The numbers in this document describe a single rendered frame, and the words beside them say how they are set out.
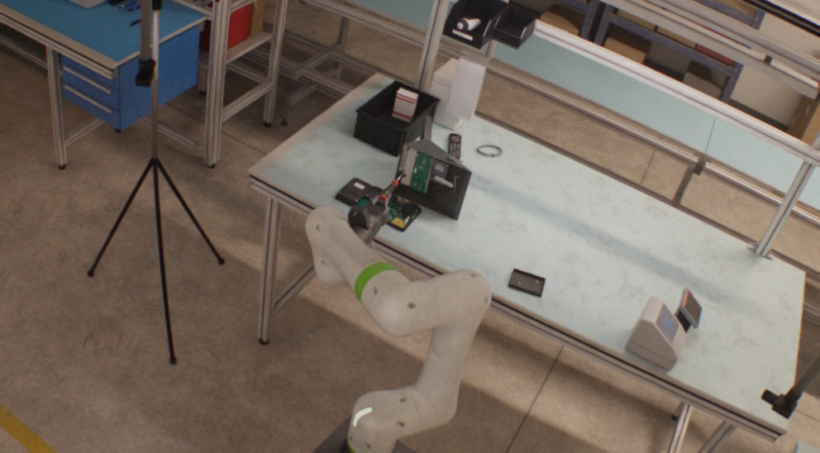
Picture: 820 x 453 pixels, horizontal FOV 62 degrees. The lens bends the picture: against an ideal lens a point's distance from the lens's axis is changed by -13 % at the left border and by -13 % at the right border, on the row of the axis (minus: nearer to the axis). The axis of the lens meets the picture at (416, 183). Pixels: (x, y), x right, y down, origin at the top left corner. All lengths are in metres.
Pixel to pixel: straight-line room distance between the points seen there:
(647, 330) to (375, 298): 0.95
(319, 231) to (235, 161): 2.41
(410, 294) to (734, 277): 1.56
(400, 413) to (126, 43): 2.23
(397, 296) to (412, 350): 1.84
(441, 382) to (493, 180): 1.10
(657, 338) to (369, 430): 0.91
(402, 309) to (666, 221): 1.56
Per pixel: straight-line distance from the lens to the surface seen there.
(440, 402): 1.98
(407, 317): 1.65
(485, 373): 3.50
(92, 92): 3.65
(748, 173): 3.76
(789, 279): 3.08
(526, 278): 2.47
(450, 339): 1.81
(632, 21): 6.01
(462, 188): 2.52
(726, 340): 2.63
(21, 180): 4.30
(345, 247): 1.86
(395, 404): 1.97
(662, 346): 2.35
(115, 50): 3.50
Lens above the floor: 2.63
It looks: 37 degrees down
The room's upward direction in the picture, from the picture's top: 14 degrees clockwise
